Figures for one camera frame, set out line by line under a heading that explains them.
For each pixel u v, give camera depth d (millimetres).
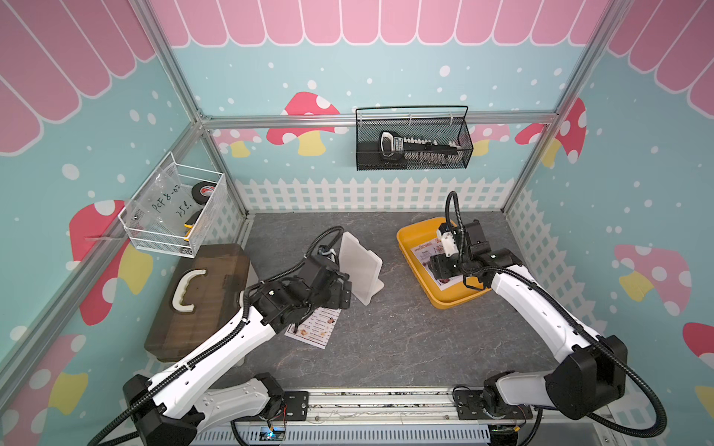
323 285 543
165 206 673
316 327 893
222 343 425
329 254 620
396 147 889
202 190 796
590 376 398
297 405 742
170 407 377
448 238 740
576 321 435
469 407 738
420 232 1064
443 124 917
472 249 612
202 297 797
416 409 747
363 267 871
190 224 642
